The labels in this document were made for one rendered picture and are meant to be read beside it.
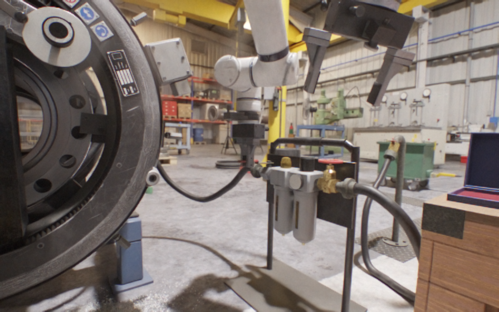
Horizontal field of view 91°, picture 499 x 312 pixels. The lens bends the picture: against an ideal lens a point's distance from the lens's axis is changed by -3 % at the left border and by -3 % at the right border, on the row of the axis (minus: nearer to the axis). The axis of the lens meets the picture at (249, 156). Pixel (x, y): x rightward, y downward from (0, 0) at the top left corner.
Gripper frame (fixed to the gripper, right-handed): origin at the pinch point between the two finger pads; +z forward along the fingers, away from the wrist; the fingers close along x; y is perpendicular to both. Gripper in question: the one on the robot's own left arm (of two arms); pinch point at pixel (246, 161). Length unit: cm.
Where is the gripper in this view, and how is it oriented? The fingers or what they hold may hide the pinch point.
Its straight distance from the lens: 90.6
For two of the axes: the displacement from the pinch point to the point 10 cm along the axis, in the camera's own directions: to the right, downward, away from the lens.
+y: 7.9, -0.3, 6.1
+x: -6.1, -0.8, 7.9
